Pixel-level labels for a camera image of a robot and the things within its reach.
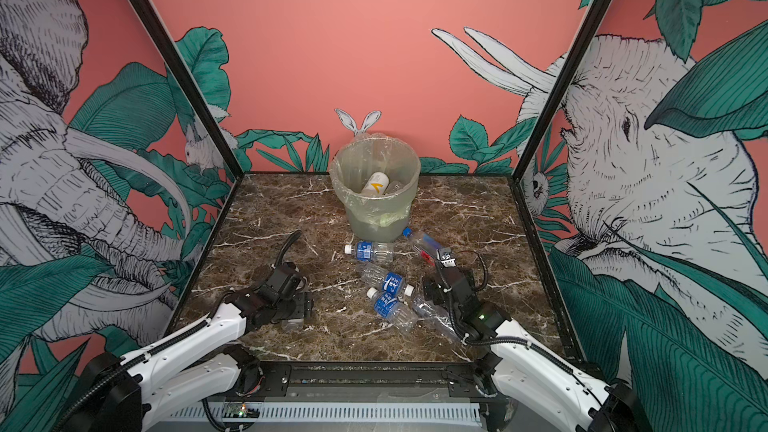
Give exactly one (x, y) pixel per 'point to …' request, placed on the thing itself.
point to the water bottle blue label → (388, 281)
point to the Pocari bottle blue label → (371, 251)
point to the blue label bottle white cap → (388, 308)
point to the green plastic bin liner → (366, 154)
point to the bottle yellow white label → (294, 324)
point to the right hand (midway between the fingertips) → (438, 269)
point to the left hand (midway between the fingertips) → (304, 300)
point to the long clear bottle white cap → (434, 313)
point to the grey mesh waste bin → (360, 229)
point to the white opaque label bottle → (376, 185)
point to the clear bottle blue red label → (424, 244)
